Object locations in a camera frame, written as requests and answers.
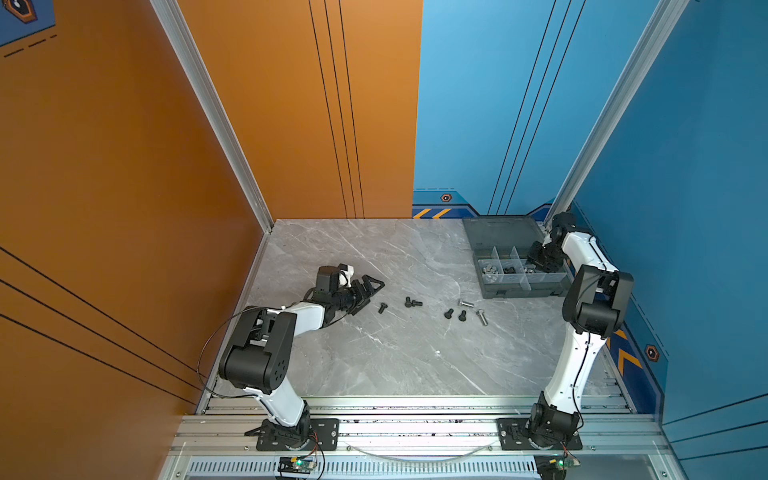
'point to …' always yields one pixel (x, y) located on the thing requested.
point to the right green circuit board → (554, 466)
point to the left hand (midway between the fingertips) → (379, 289)
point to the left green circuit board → (297, 465)
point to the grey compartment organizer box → (500, 250)
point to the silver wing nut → (489, 269)
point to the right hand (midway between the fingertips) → (530, 261)
